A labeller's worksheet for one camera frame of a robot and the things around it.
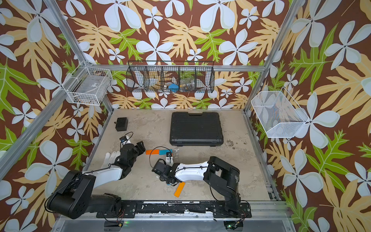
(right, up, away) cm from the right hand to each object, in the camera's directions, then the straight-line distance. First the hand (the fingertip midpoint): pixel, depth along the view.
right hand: (165, 172), depth 88 cm
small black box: (-36, +30, +19) cm, 50 cm away
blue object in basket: (+5, +54, +5) cm, 54 cm away
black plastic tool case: (+20, +26, +10) cm, 35 cm away
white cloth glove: (-36, +7, +4) cm, 37 cm away
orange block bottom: (+9, -7, -8) cm, 14 cm away
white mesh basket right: (+66, +36, -8) cm, 75 cm away
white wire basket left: (-48, +55, 0) cm, 73 cm away
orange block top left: (-8, +11, +7) cm, 16 cm away
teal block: (-2, +11, +6) cm, 13 cm away
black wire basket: (+2, +62, +8) cm, 63 cm away
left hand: (-17, +18, +3) cm, 25 cm away
